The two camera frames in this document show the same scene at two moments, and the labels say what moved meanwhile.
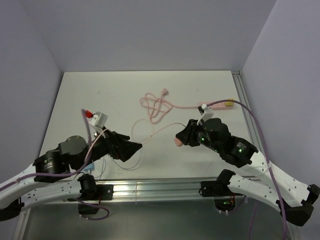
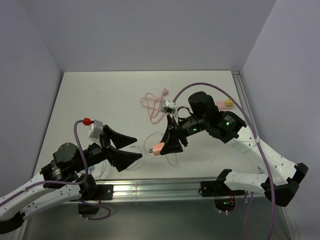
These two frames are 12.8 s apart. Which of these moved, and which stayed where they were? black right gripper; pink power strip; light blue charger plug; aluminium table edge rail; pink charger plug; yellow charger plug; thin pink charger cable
Moved: thin pink charger cable; pink charger plug; black right gripper
Stayed: aluminium table edge rail; pink power strip; yellow charger plug; light blue charger plug
